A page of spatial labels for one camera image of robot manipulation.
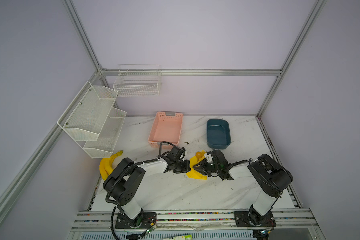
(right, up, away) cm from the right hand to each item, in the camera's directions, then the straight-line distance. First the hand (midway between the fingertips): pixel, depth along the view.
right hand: (192, 168), depth 88 cm
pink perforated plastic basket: (-20, +26, +27) cm, 42 cm away
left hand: (-1, -1, 0) cm, 2 cm away
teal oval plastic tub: (+20, +20, +19) cm, 34 cm away
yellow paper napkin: (0, -3, +1) cm, 4 cm away
